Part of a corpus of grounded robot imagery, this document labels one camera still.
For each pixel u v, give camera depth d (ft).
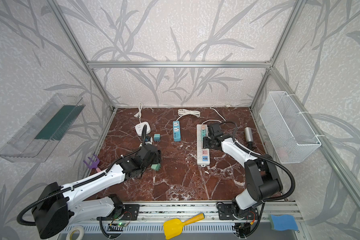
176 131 3.41
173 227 2.31
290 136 2.02
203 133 3.16
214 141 2.16
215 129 2.35
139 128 3.45
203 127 3.28
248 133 3.34
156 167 2.84
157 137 3.25
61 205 1.30
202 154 3.00
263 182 1.45
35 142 2.09
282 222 2.27
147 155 2.00
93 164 3.03
